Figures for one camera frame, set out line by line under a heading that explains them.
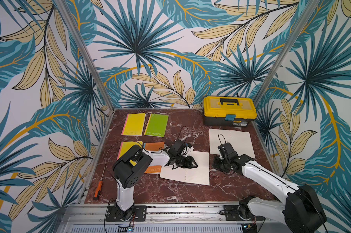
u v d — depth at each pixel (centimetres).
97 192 78
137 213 73
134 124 110
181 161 79
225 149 67
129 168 50
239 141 104
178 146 75
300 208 40
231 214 73
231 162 64
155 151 65
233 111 98
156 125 111
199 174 89
